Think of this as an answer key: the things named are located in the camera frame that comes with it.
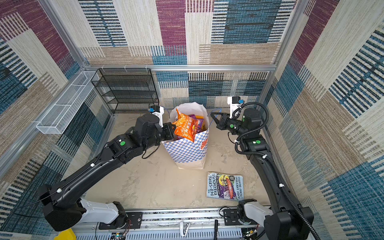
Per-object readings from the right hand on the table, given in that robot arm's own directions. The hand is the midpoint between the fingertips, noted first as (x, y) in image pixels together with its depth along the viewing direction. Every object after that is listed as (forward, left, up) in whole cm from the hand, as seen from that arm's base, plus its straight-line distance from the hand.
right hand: (210, 116), depth 68 cm
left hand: (-4, +15, -1) cm, 15 cm away
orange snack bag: (-3, +11, -3) cm, 12 cm away
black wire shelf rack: (+44, +56, -18) cm, 73 cm away
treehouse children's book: (-21, -7, -33) cm, 40 cm away
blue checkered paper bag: (-7, +10, -11) cm, 16 cm away
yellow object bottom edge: (-39, +67, -34) cm, 85 cm away
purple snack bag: (+8, +4, -14) cm, 17 cm away
